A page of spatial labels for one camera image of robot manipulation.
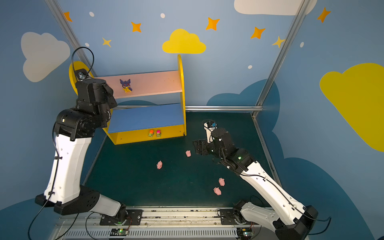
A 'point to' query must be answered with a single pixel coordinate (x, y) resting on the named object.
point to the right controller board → (244, 233)
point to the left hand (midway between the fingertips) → (102, 93)
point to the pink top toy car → (158, 134)
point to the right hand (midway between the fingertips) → (201, 139)
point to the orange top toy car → (151, 133)
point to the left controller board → (119, 232)
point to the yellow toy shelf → (150, 106)
